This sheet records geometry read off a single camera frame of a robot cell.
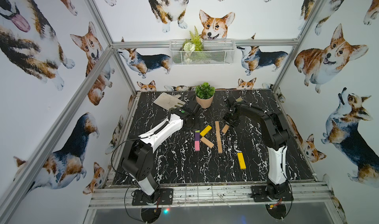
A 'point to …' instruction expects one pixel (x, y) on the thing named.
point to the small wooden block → (217, 128)
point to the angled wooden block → (225, 129)
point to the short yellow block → (205, 131)
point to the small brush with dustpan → (239, 99)
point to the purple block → (197, 136)
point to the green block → (197, 131)
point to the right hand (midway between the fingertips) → (223, 123)
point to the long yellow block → (241, 160)
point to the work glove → (168, 101)
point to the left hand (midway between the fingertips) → (198, 125)
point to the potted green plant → (205, 94)
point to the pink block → (197, 145)
